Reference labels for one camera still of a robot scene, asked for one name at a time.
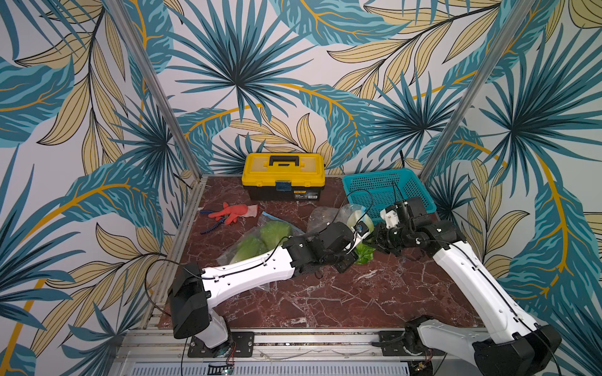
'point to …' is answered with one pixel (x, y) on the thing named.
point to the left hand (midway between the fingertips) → (350, 253)
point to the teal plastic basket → (380, 189)
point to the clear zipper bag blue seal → (229, 251)
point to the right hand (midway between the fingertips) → (363, 241)
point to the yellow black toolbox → (283, 175)
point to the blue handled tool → (220, 222)
